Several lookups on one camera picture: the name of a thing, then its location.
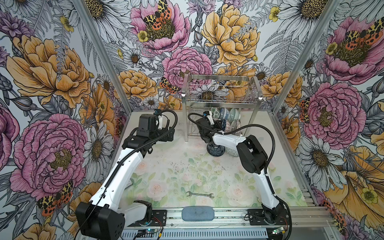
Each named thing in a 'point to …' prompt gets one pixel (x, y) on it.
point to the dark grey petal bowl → (215, 150)
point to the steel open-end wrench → (190, 194)
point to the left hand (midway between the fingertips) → (164, 134)
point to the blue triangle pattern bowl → (227, 128)
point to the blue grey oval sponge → (197, 213)
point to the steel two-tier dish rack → (233, 99)
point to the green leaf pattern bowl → (215, 112)
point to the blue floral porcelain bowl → (226, 114)
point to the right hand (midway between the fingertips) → (221, 124)
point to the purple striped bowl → (223, 124)
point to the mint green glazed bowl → (234, 114)
